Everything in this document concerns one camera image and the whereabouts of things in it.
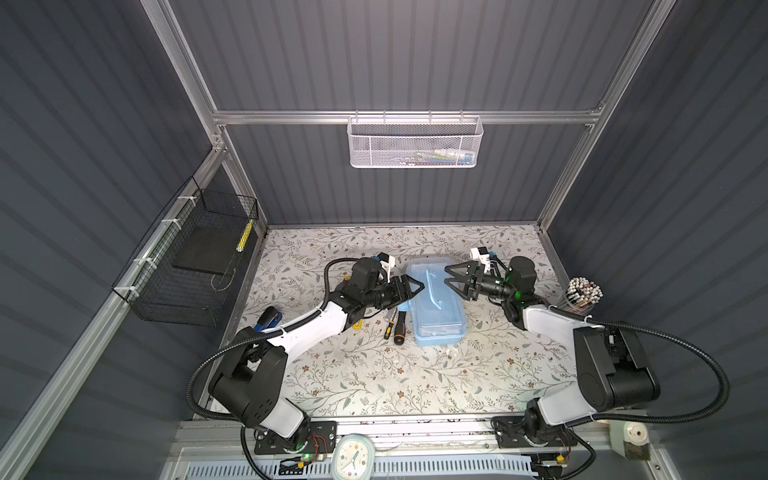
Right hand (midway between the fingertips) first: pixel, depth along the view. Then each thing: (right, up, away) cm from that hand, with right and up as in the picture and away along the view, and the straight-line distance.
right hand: (449, 280), depth 80 cm
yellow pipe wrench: (-26, -15, +13) cm, 33 cm away
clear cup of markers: (+35, -4, -1) cm, 35 cm away
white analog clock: (-25, -41, -11) cm, 49 cm away
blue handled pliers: (-53, -13, +11) cm, 55 cm away
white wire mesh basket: (-9, +54, +44) cm, 70 cm away
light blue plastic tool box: (-3, -9, +5) cm, 11 cm away
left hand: (-8, -2, +2) cm, 9 cm away
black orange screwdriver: (-13, -16, +11) cm, 23 cm away
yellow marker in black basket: (-56, +12, +1) cm, 57 cm away
